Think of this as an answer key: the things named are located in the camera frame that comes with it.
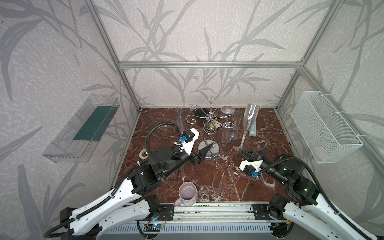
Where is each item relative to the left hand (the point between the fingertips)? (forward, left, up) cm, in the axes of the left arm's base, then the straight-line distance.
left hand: (208, 136), depth 57 cm
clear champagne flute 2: (+21, -11, -8) cm, 25 cm away
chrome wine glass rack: (+15, -3, -7) cm, 17 cm away
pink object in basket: (+3, -56, -18) cm, 59 cm away
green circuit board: (-27, +23, -38) cm, 52 cm away
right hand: (+2, -15, -7) cm, 17 cm away
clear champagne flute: (+28, +16, -18) cm, 37 cm away
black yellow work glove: (+18, +2, -8) cm, 20 cm away
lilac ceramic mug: (-12, +9, -39) cm, 42 cm away
